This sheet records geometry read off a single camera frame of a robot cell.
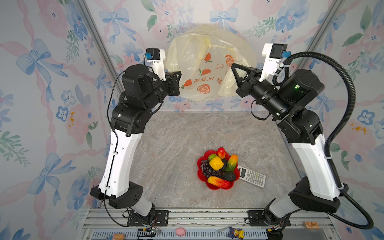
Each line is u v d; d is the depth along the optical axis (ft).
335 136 1.09
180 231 2.26
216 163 2.68
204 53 2.21
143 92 1.26
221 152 2.95
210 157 2.93
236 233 2.23
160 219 2.45
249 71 1.31
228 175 2.67
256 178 2.81
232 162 2.83
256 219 2.40
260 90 1.30
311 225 2.35
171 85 1.49
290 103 1.14
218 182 2.61
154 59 1.36
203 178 2.74
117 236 2.19
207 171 2.81
